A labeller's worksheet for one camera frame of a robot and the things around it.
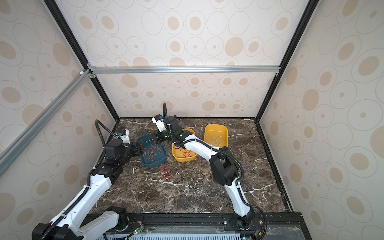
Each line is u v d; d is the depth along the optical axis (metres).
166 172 0.91
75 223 0.41
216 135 1.07
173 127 0.69
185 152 1.00
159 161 0.90
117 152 0.58
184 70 0.92
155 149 0.99
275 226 0.73
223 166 0.54
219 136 1.07
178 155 0.98
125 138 0.69
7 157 0.51
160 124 0.78
